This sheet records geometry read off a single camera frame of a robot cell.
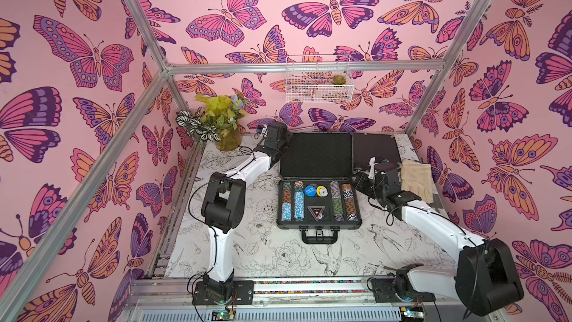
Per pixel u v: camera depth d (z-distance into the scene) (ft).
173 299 2.39
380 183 2.13
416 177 3.34
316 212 2.87
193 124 3.03
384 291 2.40
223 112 3.19
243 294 2.40
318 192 3.02
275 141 2.50
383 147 3.48
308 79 3.25
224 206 1.77
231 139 3.75
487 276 1.33
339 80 3.03
